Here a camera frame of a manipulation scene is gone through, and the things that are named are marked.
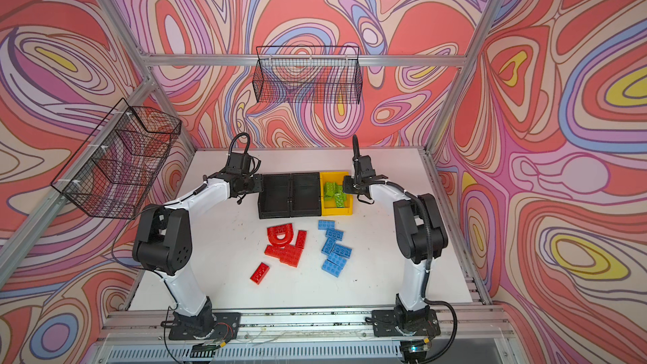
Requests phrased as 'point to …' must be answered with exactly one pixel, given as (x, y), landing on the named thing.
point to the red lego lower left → (259, 273)
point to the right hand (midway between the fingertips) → (350, 188)
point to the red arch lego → (286, 229)
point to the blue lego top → (326, 224)
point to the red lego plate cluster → (290, 254)
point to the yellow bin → (328, 206)
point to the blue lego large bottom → (334, 264)
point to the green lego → (333, 190)
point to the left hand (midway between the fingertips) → (262, 181)
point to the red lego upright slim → (301, 239)
